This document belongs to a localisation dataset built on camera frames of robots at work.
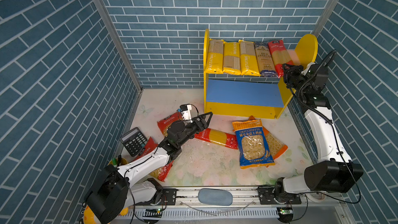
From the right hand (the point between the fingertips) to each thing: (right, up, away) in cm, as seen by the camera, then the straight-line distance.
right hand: (280, 61), depth 70 cm
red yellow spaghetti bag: (-28, -40, +24) cm, 54 cm away
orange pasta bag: (+7, -46, +19) cm, 50 cm away
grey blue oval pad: (-29, -64, +2) cm, 70 cm away
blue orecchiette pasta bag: (-8, -45, +15) cm, 48 cm away
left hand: (-32, -26, +3) cm, 41 cm away
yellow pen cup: (-78, -48, +4) cm, 92 cm away
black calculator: (-77, -42, +21) cm, 90 cm away
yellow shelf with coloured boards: (-2, -15, +28) cm, 32 cm away
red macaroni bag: (-57, -55, +7) cm, 80 cm away
